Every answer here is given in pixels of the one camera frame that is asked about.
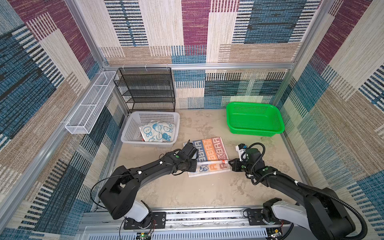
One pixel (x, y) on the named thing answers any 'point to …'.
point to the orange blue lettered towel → (212, 158)
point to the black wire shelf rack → (147, 89)
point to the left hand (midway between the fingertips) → (194, 163)
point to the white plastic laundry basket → (130, 133)
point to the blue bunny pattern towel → (158, 131)
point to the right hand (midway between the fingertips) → (230, 163)
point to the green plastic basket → (256, 118)
